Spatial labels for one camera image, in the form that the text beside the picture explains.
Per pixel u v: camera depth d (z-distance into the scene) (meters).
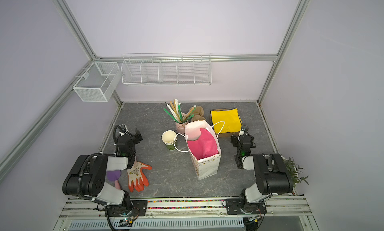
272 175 0.46
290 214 0.74
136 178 0.82
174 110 0.94
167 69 0.99
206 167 0.67
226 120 1.06
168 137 0.90
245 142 0.70
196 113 1.13
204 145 0.78
